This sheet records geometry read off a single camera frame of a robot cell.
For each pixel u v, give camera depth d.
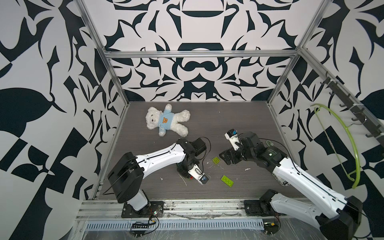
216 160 0.89
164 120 0.99
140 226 0.73
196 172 0.68
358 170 0.57
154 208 0.75
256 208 0.74
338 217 0.38
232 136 0.67
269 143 0.97
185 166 0.69
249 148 0.58
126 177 0.43
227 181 0.83
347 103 0.60
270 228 0.71
